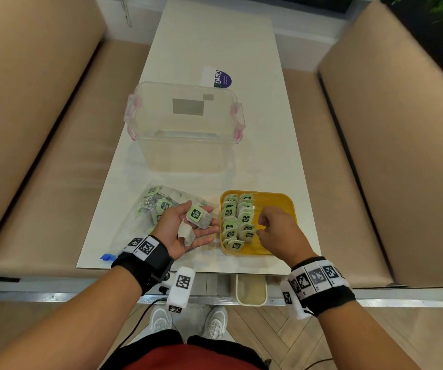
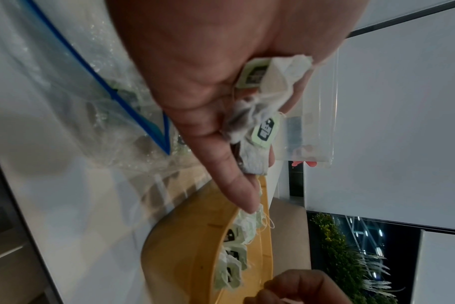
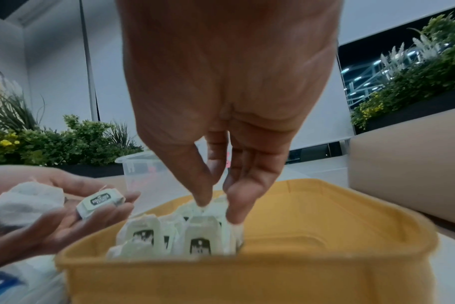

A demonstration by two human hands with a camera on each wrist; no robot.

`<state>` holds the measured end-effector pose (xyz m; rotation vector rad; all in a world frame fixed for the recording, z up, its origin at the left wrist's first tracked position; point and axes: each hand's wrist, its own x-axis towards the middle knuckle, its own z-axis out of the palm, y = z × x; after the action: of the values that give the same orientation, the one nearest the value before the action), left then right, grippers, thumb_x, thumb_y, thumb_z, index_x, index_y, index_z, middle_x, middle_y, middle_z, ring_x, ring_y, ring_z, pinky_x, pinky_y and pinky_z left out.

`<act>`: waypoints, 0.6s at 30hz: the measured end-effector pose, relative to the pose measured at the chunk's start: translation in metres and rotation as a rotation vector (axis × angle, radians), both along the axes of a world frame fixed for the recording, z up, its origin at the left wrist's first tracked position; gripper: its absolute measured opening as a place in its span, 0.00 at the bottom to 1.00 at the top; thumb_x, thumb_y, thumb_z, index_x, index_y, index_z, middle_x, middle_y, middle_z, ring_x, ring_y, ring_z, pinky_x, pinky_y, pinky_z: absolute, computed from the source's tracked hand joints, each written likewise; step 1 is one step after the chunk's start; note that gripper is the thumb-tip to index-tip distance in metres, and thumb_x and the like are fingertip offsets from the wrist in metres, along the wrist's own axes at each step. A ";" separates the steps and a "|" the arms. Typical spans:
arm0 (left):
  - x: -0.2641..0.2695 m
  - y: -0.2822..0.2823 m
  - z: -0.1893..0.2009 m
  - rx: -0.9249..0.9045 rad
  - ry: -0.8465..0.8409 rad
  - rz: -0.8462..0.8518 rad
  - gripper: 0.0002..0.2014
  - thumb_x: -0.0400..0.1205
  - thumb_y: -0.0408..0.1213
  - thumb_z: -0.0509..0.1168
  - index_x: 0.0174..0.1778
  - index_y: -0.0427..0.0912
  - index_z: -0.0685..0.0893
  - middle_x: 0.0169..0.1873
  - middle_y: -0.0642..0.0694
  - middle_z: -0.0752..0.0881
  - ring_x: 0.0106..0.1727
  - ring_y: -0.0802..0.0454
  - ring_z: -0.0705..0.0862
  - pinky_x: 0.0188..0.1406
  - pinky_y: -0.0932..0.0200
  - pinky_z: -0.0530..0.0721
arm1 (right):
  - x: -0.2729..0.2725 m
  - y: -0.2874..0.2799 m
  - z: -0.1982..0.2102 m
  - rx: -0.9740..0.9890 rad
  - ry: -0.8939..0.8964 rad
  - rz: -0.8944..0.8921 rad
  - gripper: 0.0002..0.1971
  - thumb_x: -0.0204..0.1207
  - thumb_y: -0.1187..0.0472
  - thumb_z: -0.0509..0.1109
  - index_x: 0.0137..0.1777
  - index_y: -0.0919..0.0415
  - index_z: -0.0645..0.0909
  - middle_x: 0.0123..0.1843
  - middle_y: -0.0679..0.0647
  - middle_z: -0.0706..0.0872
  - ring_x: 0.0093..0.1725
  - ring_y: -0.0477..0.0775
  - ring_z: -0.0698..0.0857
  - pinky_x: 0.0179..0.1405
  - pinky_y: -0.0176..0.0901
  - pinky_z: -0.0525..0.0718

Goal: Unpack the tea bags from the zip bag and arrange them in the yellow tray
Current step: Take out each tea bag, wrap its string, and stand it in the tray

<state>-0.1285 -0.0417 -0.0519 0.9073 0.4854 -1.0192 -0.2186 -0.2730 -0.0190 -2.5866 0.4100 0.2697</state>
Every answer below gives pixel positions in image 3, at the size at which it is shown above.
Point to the person's left hand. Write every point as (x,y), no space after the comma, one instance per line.
(10,243)

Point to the person's right hand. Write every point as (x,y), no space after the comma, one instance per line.
(227,65)

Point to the tea bags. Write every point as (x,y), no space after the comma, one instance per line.
(25,202)
(141,234)

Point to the clear zip bag with tea bags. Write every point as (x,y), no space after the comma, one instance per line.
(25,285)

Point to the yellow tray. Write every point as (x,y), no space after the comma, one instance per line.
(325,237)

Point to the black planter box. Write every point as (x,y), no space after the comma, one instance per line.
(418,109)
(96,170)

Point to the green hedge plant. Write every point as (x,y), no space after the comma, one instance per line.
(73,142)
(418,77)

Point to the white roller blind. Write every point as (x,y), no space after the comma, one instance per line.
(338,112)

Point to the dark glass window pane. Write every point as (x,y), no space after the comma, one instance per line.
(362,59)

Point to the clear storage box pink latches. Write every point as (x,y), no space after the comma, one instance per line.
(141,172)

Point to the beige bench seat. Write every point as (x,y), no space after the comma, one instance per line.
(407,166)

